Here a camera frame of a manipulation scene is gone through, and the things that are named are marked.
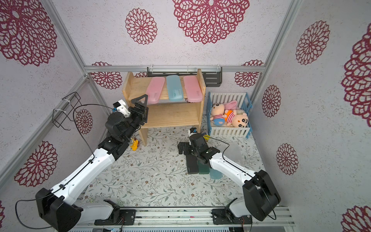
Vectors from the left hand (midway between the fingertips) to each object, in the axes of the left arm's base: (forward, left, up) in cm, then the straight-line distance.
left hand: (148, 100), depth 66 cm
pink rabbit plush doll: (+23, -40, -30) cm, 55 cm away
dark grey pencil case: (-13, -21, -40) cm, 47 cm away
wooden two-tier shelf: (+16, -4, -24) cm, 29 cm away
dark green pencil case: (-15, -28, -42) cm, 53 cm away
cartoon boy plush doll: (+17, -52, -31) cm, 63 cm away
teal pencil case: (-18, -35, -44) cm, 59 cm away
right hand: (-6, -18, -30) cm, 36 cm away
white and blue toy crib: (+35, -63, -33) cm, 79 cm away
